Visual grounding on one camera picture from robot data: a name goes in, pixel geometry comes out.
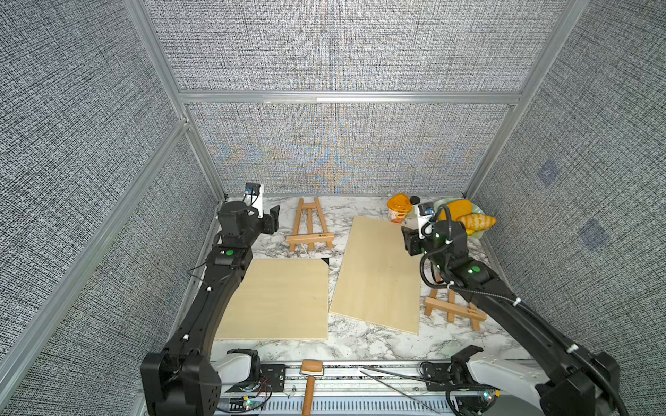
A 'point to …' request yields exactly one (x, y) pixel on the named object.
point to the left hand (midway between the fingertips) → (272, 200)
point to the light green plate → (473, 234)
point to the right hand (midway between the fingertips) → (411, 218)
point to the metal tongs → (396, 373)
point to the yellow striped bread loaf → (476, 221)
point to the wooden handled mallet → (310, 368)
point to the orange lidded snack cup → (398, 205)
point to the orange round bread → (457, 209)
